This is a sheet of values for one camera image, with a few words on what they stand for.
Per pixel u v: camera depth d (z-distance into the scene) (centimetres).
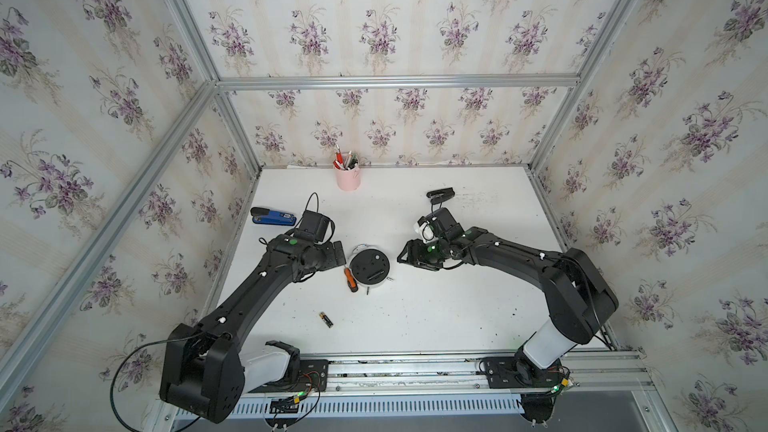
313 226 64
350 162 108
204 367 39
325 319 82
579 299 45
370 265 88
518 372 66
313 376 73
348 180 110
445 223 70
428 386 73
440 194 109
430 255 76
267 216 101
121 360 62
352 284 88
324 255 75
